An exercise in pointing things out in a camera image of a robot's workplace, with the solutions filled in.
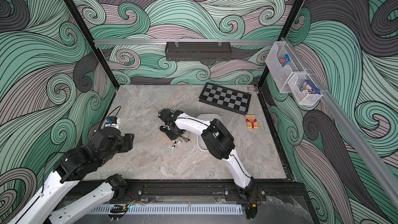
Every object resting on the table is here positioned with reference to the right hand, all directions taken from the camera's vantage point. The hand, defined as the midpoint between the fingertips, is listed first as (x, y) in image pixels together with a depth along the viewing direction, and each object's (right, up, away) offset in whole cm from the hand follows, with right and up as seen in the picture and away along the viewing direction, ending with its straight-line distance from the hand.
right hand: (177, 134), depth 93 cm
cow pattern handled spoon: (-1, -5, -5) cm, 7 cm away
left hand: (-19, +6, -25) cm, 32 cm away
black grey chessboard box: (+33, +22, +15) cm, 42 cm away
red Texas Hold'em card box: (+48, +7, +5) cm, 49 cm away
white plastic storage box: (+14, -4, -8) cm, 17 cm away
